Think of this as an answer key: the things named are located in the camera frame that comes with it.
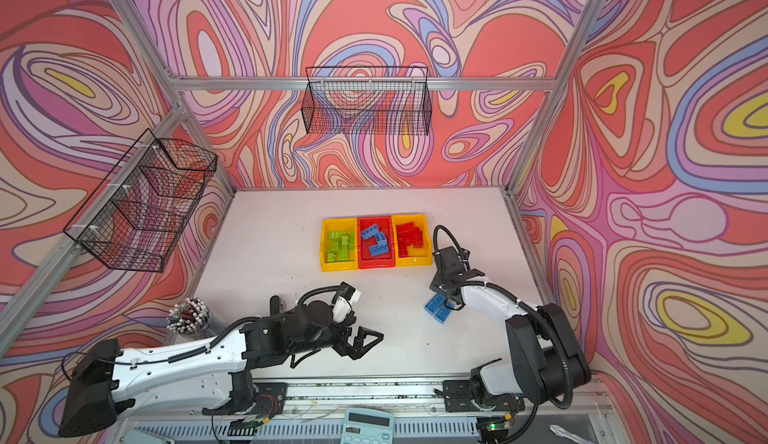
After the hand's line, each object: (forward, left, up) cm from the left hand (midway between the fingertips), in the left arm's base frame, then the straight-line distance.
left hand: (372, 330), depth 71 cm
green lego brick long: (+37, +15, -13) cm, 42 cm away
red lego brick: (+35, -10, -10) cm, 37 cm away
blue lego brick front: (+35, -1, -10) cm, 37 cm away
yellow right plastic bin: (+27, -13, -10) cm, 31 cm away
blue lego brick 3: (+12, -18, -12) cm, 25 cm away
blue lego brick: (+37, +2, -9) cm, 38 cm away
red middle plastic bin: (+25, -4, -9) cm, 27 cm away
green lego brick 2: (+33, +9, -9) cm, 35 cm away
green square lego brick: (+27, +15, -10) cm, 32 cm away
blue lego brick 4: (+9, -20, -13) cm, 25 cm away
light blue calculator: (-18, +1, -11) cm, 21 cm away
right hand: (+16, -22, -13) cm, 31 cm away
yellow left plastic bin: (+40, +13, -9) cm, 43 cm away
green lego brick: (+29, +11, -12) cm, 33 cm away
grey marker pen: (+10, +29, -9) cm, 32 cm away
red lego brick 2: (+34, -14, -10) cm, 38 cm away
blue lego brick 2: (+30, 0, -11) cm, 32 cm away
